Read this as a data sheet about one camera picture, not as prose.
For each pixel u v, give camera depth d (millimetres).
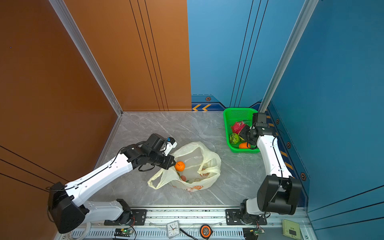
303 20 737
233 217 725
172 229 693
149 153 579
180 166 868
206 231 670
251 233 705
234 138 961
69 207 381
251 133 618
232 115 1127
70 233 693
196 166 916
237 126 994
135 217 731
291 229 683
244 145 937
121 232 710
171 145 697
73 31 770
